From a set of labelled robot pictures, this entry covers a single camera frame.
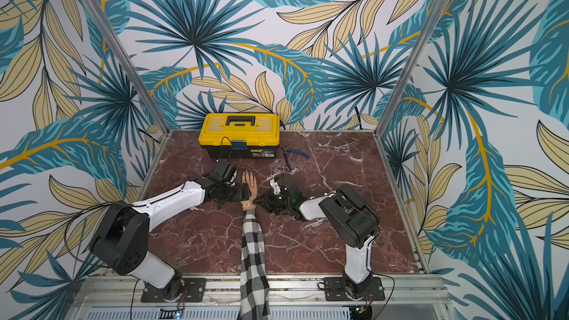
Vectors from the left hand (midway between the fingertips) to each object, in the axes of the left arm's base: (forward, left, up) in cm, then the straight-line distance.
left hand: (241, 197), depth 89 cm
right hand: (-1, -4, -1) cm, 5 cm away
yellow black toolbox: (+23, +2, +11) cm, 26 cm away
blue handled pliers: (+28, -17, -5) cm, 33 cm away
